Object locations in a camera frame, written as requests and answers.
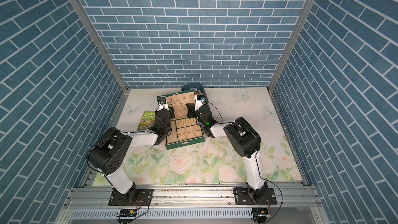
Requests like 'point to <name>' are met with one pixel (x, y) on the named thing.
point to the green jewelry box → (184, 131)
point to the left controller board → (127, 212)
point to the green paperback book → (147, 121)
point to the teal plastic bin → (193, 86)
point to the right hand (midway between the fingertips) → (187, 105)
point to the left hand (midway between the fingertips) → (169, 103)
